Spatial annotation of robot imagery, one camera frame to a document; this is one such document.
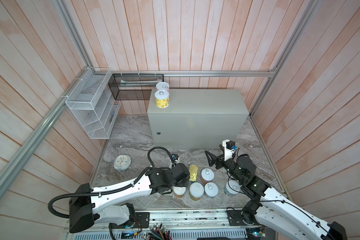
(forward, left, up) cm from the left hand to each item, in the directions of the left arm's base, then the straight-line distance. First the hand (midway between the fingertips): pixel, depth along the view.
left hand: (179, 179), depth 75 cm
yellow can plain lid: (-4, 0, -5) cm, 6 cm away
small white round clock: (+14, +36, -9) cm, 40 cm away
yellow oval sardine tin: (+8, -9, -9) cm, 15 cm away
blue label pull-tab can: (-3, -17, -6) cm, 19 cm away
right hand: (+12, -17, +11) cm, 24 cm away
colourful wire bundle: (-22, +10, +2) cm, 25 cm away
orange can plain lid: (-4, -9, -5) cm, 11 cm away
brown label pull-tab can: (+5, -17, -7) cm, 19 cm away
